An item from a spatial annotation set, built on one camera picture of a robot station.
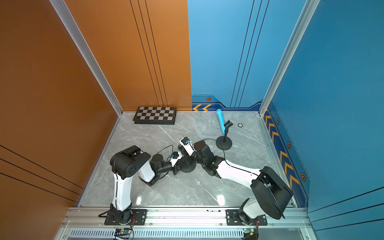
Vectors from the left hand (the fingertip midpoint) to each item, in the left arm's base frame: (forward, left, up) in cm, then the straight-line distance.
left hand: (187, 159), depth 91 cm
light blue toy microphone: (+39, -23, +1) cm, 46 cm away
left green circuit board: (-36, +30, -5) cm, 48 cm away
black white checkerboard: (+37, +27, 0) cm, 46 cm away
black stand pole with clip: (+14, -23, +17) cm, 32 cm away
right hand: (+1, +1, +11) cm, 11 cm away
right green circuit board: (-36, -32, -3) cm, 48 cm away
